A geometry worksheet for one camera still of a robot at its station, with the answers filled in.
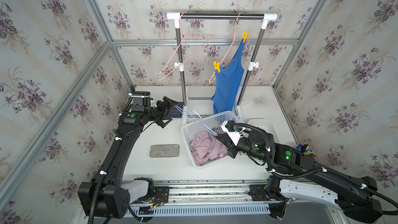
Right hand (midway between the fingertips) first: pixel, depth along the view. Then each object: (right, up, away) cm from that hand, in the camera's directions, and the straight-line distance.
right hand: (220, 135), depth 63 cm
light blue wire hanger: (-11, +2, +28) cm, 30 cm away
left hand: (-20, +10, +11) cm, 25 cm away
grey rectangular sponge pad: (-28, -13, +22) cm, 38 cm away
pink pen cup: (+45, -11, +14) cm, 48 cm away
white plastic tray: (+34, -1, +33) cm, 47 cm away
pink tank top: (-6, -10, +16) cm, 19 cm away
